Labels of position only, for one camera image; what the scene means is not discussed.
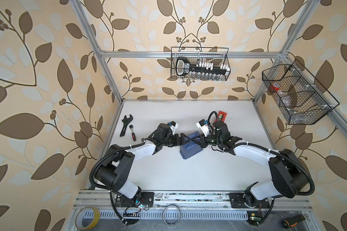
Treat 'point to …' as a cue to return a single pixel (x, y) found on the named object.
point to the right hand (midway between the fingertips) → (193, 140)
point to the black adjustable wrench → (126, 121)
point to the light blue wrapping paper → (191, 148)
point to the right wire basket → (301, 96)
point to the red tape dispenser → (221, 116)
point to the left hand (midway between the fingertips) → (187, 140)
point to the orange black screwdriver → (293, 221)
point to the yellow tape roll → (87, 218)
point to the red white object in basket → (275, 86)
